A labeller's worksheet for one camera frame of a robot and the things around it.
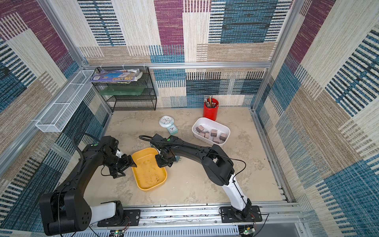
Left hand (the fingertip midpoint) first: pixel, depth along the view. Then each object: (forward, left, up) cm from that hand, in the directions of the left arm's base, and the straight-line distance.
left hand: (132, 168), depth 81 cm
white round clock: (+38, -14, -5) cm, 41 cm away
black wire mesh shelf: (+57, +11, +3) cm, 58 cm away
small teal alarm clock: (+31, -19, -6) cm, 37 cm away
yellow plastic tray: (0, -7, -8) cm, 10 cm away
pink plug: (+31, -39, -5) cm, 50 cm away
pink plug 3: (+28, -48, -7) cm, 56 cm away
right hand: (+3, -17, -4) cm, 18 cm away
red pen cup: (+40, -47, +1) cm, 61 cm away
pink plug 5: (+22, -49, -7) cm, 54 cm away
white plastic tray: (+29, -46, -6) cm, 54 cm away
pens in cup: (+42, -45, +8) cm, 62 cm away
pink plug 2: (+26, -40, -5) cm, 48 cm away
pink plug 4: (+24, -54, -6) cm, 59 cm away
